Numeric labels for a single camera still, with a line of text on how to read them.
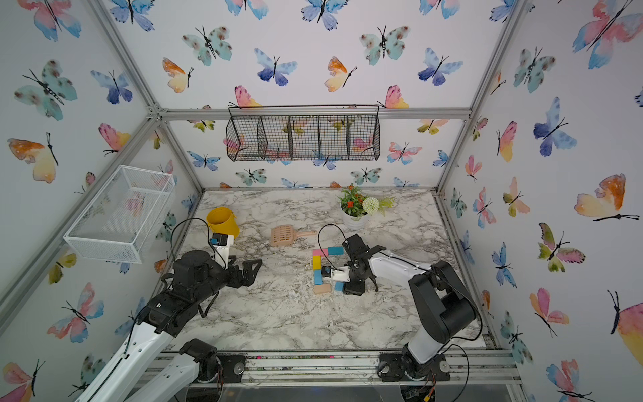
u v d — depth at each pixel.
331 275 0.79
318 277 0.94
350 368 0.76
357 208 0.96
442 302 0.46
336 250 0.99
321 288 0.89
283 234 1.03
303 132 0.98
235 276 0.64
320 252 0.99
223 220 0.94
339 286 0.87
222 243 0.63
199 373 0.63
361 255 0.69
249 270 0.67
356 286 0.80
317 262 0.96
